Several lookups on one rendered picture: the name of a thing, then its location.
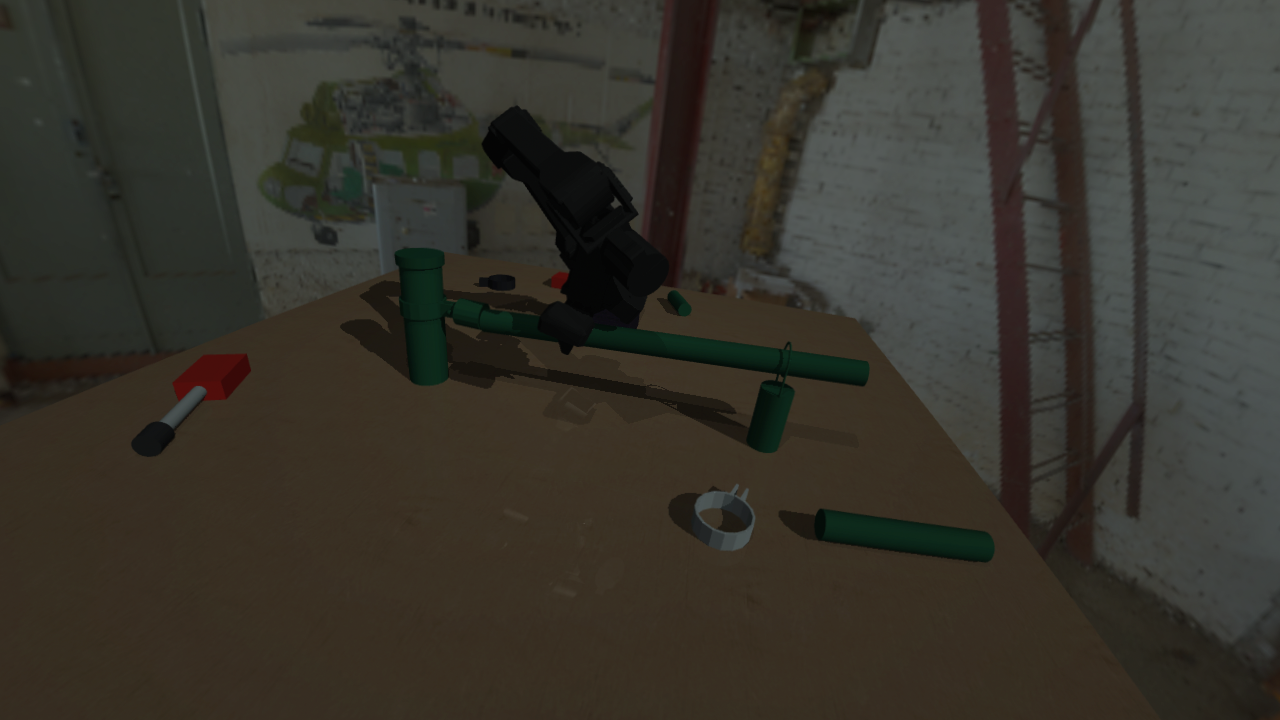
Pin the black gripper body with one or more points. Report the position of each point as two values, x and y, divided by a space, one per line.
566 321

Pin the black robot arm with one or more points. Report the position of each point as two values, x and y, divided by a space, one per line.
574 192

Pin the grey metal band with two small prongs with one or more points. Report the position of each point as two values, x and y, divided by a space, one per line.
723 541

